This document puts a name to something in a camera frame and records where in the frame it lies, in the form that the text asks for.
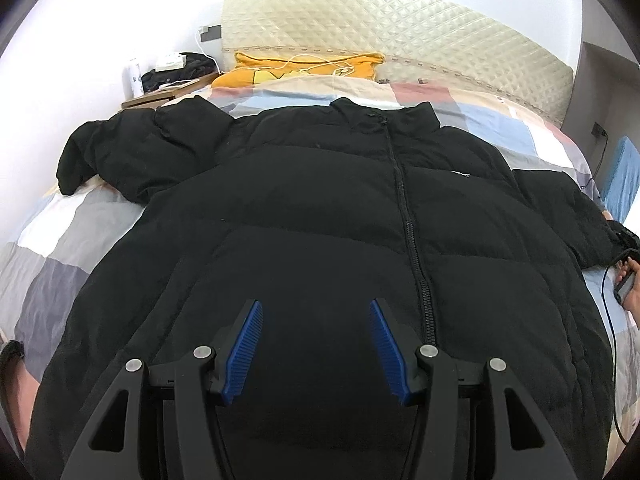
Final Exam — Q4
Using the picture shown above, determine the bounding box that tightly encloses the black puffer jacket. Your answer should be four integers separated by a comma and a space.
25, 98, 623, 479

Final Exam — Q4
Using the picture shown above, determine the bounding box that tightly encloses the person's right hand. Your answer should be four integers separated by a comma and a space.
615, 257, 640, 326

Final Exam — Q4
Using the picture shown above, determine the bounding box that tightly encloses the checkered patchwork bed quilt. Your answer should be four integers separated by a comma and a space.
1, 76, 639, 466

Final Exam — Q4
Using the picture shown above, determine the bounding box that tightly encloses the blue towel on chair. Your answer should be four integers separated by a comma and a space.
601, 136, 639, 223

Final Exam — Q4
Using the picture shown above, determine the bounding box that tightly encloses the wooden nightstand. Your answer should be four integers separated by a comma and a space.
120, 73, 219, 110

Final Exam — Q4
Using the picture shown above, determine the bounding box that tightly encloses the grey wardrobe shelf unit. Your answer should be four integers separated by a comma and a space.
562, 0, 639, 188

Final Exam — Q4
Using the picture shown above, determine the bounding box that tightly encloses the white bottle on nightstand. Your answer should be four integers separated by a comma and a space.
125, 60, 144, 100

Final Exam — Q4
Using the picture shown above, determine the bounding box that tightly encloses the black bag on nightstand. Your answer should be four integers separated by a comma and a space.
141, 52, 219, 93

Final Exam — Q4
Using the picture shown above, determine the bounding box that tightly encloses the white tissue box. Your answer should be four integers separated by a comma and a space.
152, 53, 186, 72

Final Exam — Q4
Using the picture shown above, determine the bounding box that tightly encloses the yellow pillow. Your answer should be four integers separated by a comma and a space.
212, 52, 385, 88

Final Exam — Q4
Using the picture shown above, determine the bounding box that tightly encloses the cream quilted headboard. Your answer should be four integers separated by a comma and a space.
221, 0, 574, 126

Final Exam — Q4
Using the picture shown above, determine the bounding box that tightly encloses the black cable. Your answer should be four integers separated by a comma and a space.
579, 129, 633, 446

